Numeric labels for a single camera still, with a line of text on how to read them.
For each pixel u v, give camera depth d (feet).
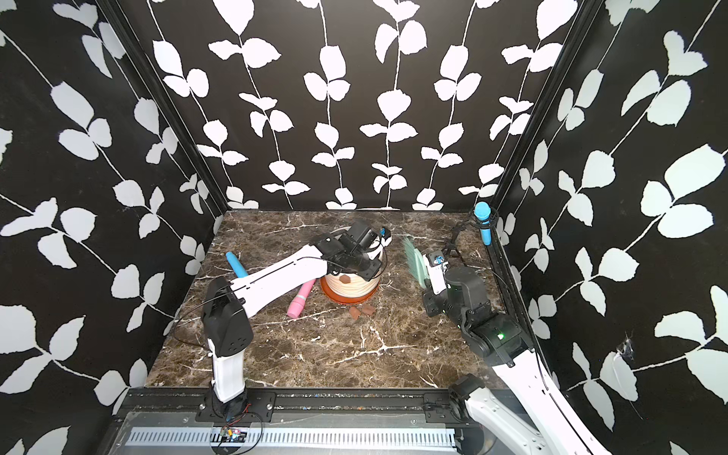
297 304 2.89
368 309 3.05
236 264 3.30
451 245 3.28
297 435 2.30
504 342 1.46
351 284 2.75
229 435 2.31
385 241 2.49
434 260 1.91
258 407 2.46
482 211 2.89
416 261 2.40
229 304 1.54
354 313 3.02
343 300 3.05
